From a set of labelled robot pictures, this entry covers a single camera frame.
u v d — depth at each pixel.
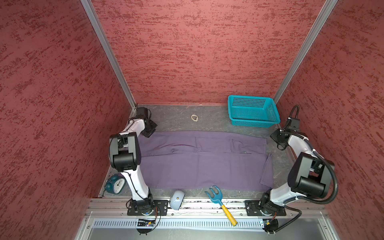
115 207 0.76
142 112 0.80
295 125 0.70
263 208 0.70
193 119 1.10
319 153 0.77
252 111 1.18
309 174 0.45
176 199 0.69
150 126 0.90
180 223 0.77
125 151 0.52
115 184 0.76
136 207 0.67
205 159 0.91
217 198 0.76
